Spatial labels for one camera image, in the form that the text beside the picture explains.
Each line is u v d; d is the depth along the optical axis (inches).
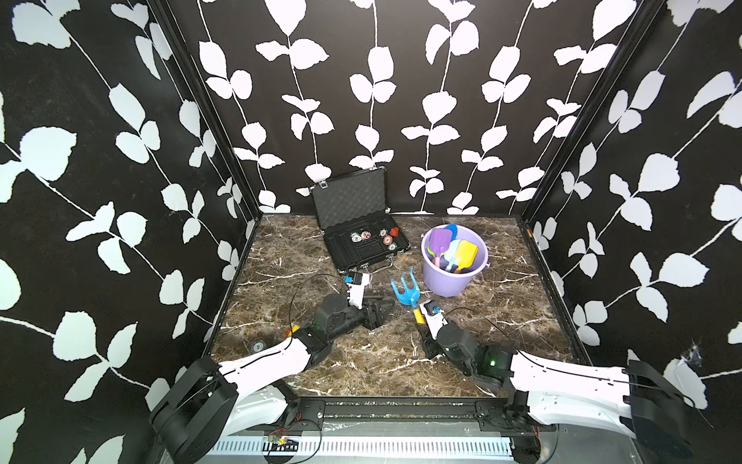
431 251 37.8
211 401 16.1
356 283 27.7
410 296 31.1
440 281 35.4
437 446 27.7
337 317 24.3
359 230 45.1
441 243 37.1
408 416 29.4
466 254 37.6
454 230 37.3
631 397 16.9
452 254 37.9
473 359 23.0
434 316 26.5
